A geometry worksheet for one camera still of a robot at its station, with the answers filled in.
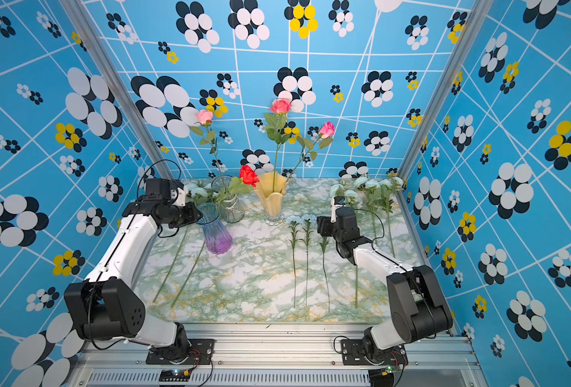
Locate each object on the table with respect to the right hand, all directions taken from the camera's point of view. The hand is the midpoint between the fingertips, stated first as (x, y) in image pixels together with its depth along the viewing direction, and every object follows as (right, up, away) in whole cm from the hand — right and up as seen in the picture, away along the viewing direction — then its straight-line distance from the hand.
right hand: (328, 216), depth 91 cm
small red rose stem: (-31, +11, -11) cm, 35 cm away
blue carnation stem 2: (-7, -2, +10) cm, 13 cm away
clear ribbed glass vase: (-39, +2, +5) cm, 39 cm away
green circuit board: (-50, -47, -19) cm, 71 cm away
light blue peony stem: (-53, -21, 0) cm, 57 cm away
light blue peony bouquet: (+27, +10, +20) cm, 35 cm away
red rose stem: (-21, +34, +2) cm, 40 cm away
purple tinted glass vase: (-42, -8, -3) cm, 43 cm away
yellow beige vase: (-23, +10, +6) cm, 26 cm away
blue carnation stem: (-13, -2, +10) cm, 17 cm away
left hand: (-46, +2, -7) cm, 47 cm away
